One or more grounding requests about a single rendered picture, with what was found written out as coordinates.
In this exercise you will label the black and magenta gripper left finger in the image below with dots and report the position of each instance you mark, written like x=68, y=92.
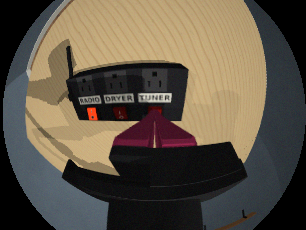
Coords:
x=140, y=134

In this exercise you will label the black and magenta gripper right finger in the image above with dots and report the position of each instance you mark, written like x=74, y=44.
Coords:
x=171, y=135

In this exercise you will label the black power strip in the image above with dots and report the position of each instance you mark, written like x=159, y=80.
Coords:
x=128, y=92

